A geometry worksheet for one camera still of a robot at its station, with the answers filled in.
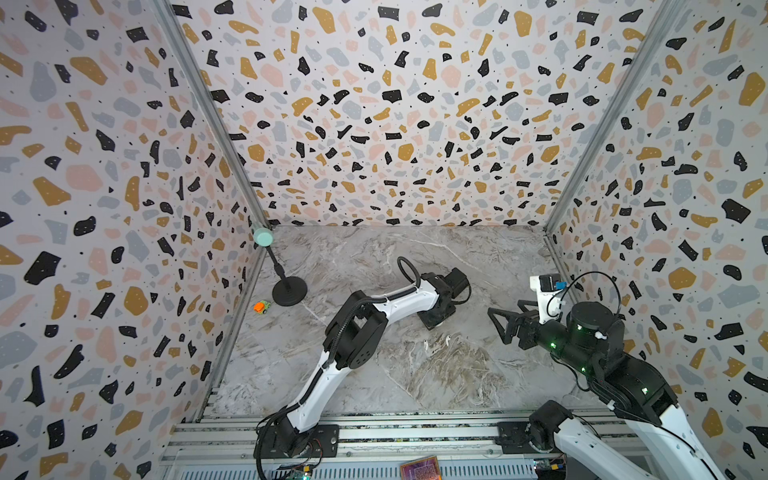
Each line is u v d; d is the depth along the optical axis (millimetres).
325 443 729
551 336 548
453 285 768
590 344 452
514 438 741
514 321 547
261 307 948
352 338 550
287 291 1002
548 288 533
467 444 746
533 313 549
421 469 689
